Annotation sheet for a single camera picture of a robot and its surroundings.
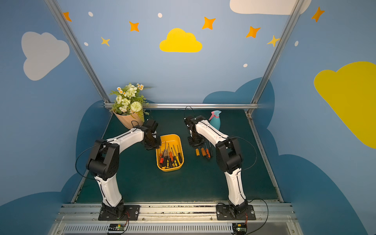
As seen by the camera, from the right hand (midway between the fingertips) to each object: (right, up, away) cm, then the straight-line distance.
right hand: (197, 144), depth 94 cm
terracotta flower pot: (-47, +16, +4) cm, 49 cm away
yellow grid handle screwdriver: (0, -5, +2) cm, 6 cm away
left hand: (-25, -1, +2) cm, 25 cm away
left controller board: (-42, -38, -22) cm, 61 cm away
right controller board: (+20, -40, -21) cm, 49 cm away
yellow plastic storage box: (-18, -7, 0) cm, 20 cm away
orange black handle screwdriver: (+7, -7, +1) cm, 10 cm away
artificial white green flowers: (-42, +28, -7) cm, 51 cm away
